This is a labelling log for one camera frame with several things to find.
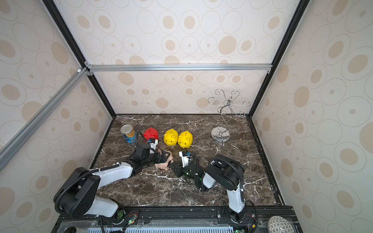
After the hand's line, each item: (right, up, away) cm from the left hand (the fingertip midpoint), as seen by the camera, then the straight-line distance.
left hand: (169, 154), depth 88 cm
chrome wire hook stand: (+36, +12, +18) cm, 41 cm away
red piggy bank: (-14, +13, +8) cm, 20 cm away
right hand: (+4, -6, -1) cm, 7 cm away
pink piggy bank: (-2, -6, -4) cm, 8 cm away
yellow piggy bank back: (0, +10, +7) cm, 12 cm away
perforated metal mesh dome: (+55, -31, -17) cm, 66 cm away
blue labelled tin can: (-28, +13, +9) cm, 32 cm away
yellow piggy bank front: (+9, +9, +6) cm, 14 cm away
